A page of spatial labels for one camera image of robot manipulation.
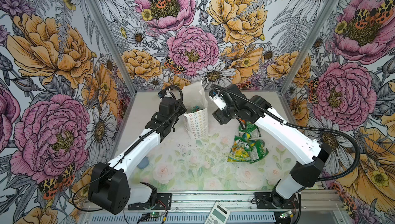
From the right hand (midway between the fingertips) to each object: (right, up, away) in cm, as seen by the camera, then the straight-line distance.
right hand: (222, 115), depth 74 cm
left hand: (-19, +4, +9) cm, 22 cm away
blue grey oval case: (-41, -27, +10) cm, 50 cm away
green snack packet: (+21, -20, +11) cm, 31 cm away
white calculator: (-2, -44, -3) cm, 45 cm away
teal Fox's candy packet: (-14, +2, +28) cm, 32 cm away
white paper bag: (-13, +12, +17) cm, 25 cm away
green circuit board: (-30, -45, -3) cm, 54 cm away
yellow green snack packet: (+12, -20, +12) cm, 26 cm away
